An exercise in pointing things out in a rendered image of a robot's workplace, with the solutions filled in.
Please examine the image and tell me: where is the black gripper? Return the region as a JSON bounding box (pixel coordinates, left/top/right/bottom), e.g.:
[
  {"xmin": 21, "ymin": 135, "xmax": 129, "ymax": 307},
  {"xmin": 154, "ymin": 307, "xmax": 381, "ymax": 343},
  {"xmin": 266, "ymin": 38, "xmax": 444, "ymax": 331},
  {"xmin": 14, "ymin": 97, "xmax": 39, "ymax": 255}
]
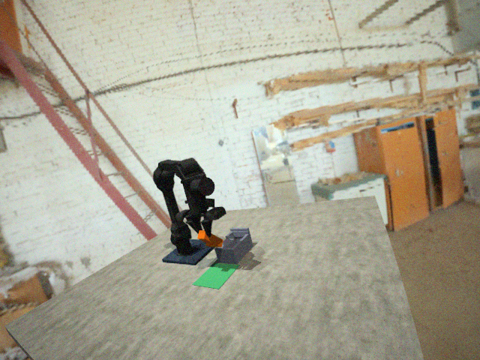
[{"xmin": 176, "ymin": 196, "xmax": 226, "ymax": 238}]

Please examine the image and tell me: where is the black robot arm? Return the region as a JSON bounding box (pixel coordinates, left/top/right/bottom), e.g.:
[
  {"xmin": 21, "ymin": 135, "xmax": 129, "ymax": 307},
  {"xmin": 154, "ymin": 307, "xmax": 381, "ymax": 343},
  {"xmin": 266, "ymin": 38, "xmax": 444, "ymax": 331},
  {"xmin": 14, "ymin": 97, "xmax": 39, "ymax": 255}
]
[{"xmin": 153, "ymin": 157, "xmax": 215, "ymax": 257}]

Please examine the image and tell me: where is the orange l-shaped part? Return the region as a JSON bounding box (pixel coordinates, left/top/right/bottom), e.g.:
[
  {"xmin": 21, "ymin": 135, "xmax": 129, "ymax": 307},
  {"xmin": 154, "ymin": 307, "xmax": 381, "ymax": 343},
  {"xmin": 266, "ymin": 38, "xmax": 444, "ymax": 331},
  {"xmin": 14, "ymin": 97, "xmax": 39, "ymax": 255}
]
[{"xmin": 197, "ymin": 230, "xmax": 223, "ymax": 248}]

